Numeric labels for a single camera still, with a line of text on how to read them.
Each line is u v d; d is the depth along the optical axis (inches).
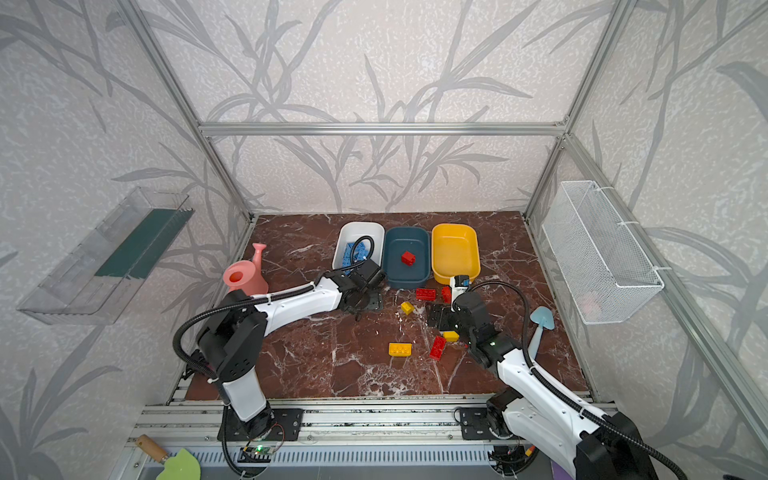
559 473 19.5
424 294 37.8
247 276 35.7
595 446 15.7
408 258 41.2
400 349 33.4
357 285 26.4
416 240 44.1
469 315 24.0
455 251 42.1
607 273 24.0
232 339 18.4
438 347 33.5
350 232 43.6
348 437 28.4
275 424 28.4
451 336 34.2
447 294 37.7
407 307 36.7
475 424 28.8
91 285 25.2
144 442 27.4
